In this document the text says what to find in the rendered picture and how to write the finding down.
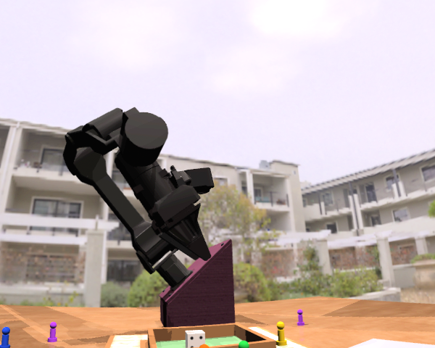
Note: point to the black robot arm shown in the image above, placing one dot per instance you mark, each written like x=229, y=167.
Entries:
x=140, y=137

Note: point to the purple pawn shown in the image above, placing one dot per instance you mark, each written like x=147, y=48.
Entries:
x=300, y=320
x=52, y=337

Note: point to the yellow pawn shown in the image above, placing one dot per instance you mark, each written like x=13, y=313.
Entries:
x=281, y=339

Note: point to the white die with black pips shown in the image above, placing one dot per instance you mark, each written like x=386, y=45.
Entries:
x=194, y=338

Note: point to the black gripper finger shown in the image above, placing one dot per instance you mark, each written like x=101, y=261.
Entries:
x=182, y=248
x=186, y=231

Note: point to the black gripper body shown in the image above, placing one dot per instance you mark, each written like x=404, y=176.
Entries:
x=161, y=200

